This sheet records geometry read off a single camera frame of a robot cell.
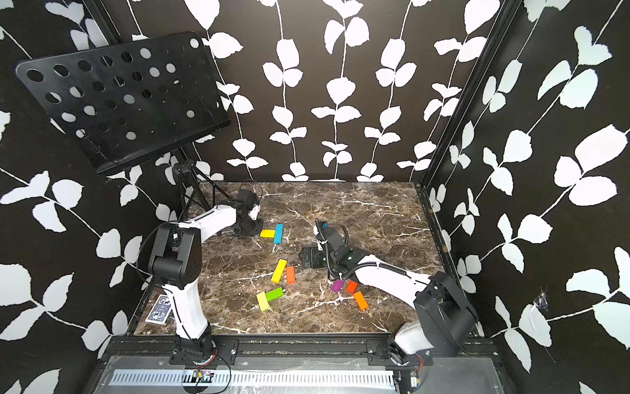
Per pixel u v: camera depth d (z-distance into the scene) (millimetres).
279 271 906
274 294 859
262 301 841
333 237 639
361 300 842
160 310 799
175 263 521
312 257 744
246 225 830
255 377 701
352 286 881
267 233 1017
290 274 906
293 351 749
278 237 1007
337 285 878
